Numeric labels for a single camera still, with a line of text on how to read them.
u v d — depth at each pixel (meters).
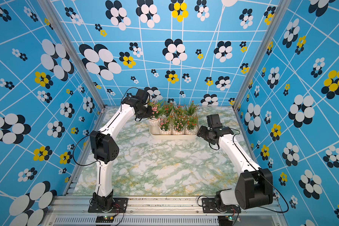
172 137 0.99
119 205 0.72
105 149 0.54
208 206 0.73
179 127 0.90
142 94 0.73
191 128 0.96
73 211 0.74
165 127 0.92
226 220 0.70
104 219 0.72
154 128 1.05
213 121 0.65
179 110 0.98
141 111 0.76
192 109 0.99
